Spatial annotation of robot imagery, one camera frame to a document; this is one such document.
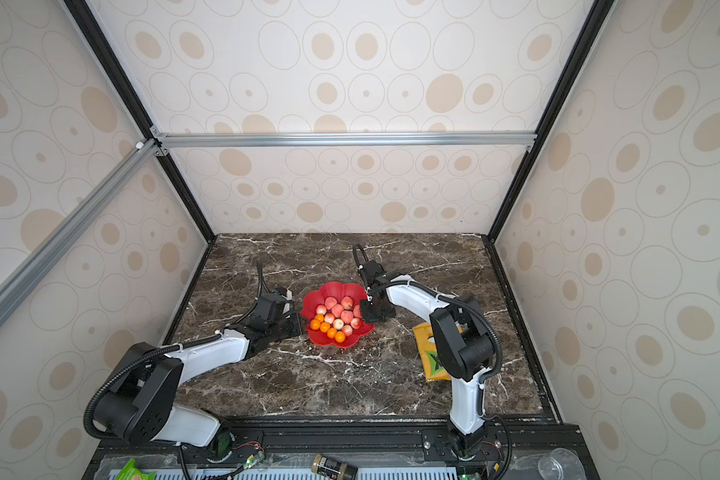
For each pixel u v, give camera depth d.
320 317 0.94
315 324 0.91
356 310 0.94
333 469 0.68
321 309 0.96
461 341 0.50
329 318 0.94
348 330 0.90
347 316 0.94
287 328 0.79
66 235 0.63
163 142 0.90
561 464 0.71
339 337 0.89
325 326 0.92
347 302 0.97
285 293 0.85
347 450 0.74
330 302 0.97
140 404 0.43
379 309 0.80
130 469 0.69
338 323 0.92
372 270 0.77
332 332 0.90
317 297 1.00
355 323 0.92
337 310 0.95
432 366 0.85
